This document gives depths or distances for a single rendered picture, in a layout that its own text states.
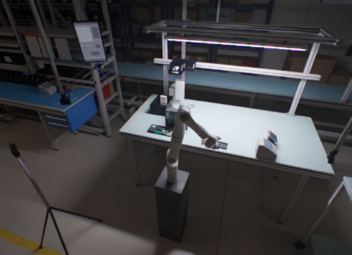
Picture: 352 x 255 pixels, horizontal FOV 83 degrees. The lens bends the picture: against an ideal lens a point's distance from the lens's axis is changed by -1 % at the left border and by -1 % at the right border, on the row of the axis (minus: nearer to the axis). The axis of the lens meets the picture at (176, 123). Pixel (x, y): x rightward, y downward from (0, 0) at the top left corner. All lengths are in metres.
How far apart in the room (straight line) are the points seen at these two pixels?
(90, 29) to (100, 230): 2.29
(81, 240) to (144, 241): 0.68
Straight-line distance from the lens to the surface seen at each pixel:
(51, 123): 3.40
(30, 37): 3.83
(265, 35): 1.92
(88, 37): 2.80
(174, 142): 1.50
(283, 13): 5.84
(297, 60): 5.06
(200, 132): 1.44
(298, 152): 2.19
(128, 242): 2.56
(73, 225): 2.85
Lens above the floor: 2.28
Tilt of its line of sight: 35 degrees down
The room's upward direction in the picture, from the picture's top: straight up
